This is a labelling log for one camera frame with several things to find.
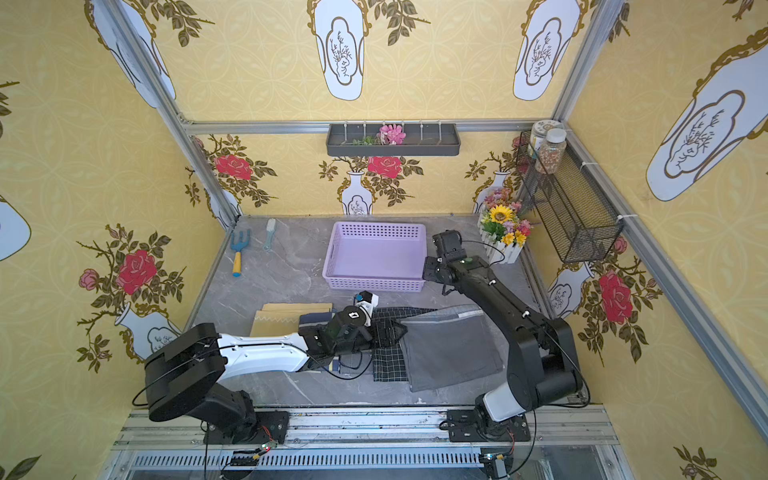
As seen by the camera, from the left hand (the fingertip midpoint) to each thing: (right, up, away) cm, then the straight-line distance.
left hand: (391, 326), depth 82 cm
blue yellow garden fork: (-57, +21, +31) cm, 69 cm away
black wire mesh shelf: (+50, +33, 0) cm, 60 cm away
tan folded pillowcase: (-33, 0, +10) cm, 35 cm away
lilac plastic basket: (-6, +18, +27) cm, 33 cm away
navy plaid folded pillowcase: (-23, -1, +14) cm, 27 cm away
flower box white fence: (+36, +27, +15) cm, 48 cm away
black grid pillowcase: (-1, +3, -10) cm, 11 cm away
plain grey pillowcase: (+16, -7, +3) cm, 18 cm away
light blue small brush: (-47, +28, +35) cm, 65 cm away
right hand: (+16, +16, +8) cm, 24 cm away
